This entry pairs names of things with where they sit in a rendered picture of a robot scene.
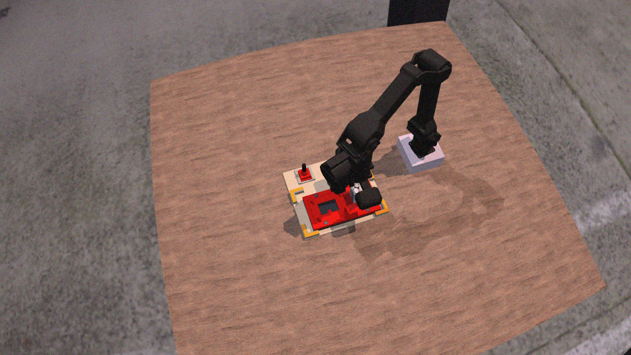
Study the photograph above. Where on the beige flat base plate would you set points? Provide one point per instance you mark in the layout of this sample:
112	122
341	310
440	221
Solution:
318	183

